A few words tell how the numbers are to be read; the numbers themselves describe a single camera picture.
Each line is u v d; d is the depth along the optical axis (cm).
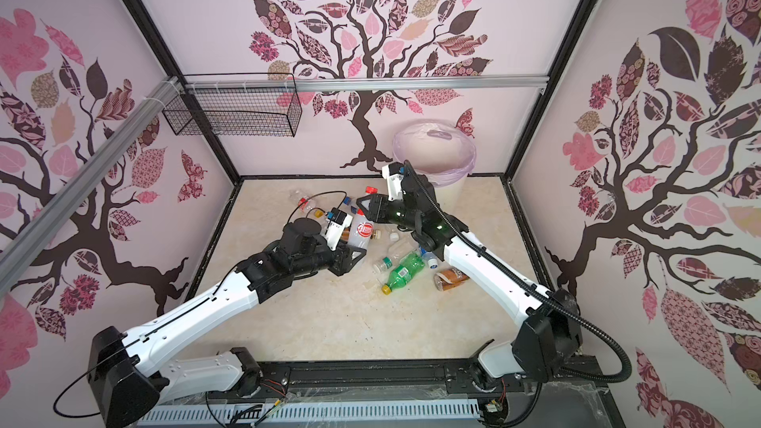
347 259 65
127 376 37
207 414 70
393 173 66
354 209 106
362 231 70
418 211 56
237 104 95
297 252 56
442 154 100
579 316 38
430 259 92
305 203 105
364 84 94
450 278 86
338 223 64
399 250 97
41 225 53
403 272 88
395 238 100
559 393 71
